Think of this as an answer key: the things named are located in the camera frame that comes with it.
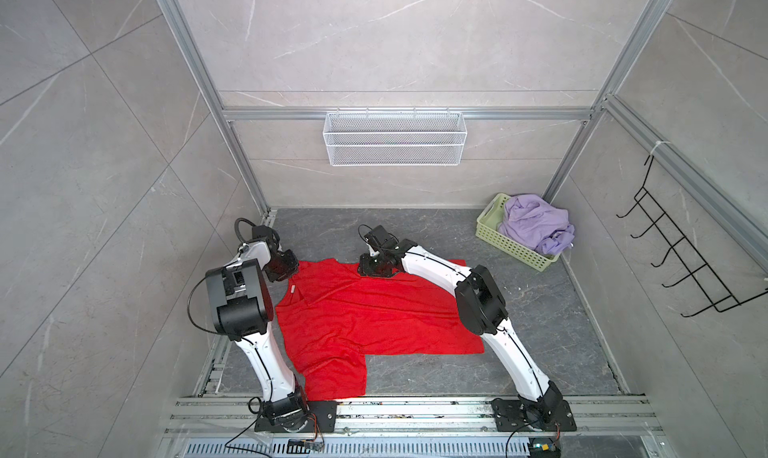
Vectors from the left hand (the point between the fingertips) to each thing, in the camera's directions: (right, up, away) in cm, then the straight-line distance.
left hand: (293, 263), depth 100 cm
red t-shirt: (+15, -16, -9) cm, 24 cm away
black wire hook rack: (+100, -3, -41) cm, 108 cm away
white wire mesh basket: (+35, +43, 0) cm, 55 cm away
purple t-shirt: (+86, +13, +4) cm, 87 cm away
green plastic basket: (+68, +12, +5) cm, 69 cm away
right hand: (+24, -2, -1) cm, 24 cm away
